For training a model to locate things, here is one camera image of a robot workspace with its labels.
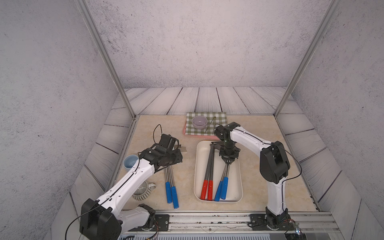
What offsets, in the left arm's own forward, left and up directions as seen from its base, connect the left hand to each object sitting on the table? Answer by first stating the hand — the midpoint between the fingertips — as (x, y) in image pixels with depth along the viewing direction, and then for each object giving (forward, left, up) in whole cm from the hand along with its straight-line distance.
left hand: (182, 157), depth 79 cm
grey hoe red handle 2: (-11, -11, -13) cm, 21 cm away
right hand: (+1, -24, -8) cm, 26 cm away
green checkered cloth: (+42, -27, -15) cm, 52 cm away
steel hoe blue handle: (-16, -18, -12) cm, 27 cm away
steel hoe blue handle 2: (-13, -21, -8) cm, 26 cm away
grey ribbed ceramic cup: (-12, +22, -14) cm, 29 cm away
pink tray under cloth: (+25, -14, -15) cm, 32 cm away
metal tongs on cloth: (+36, -18, -14) cm, 43 cm away
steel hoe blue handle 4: (-12, +6, -15) cm, 20 cm away
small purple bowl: (+36, -10, -12) cm, 39 cm away
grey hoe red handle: (-10, -15, -13) cm, 22 cm away
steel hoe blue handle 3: (-3, +10, -15) cm, 18 cm away
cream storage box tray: (-8, -29, -15) cm, 34 cm away
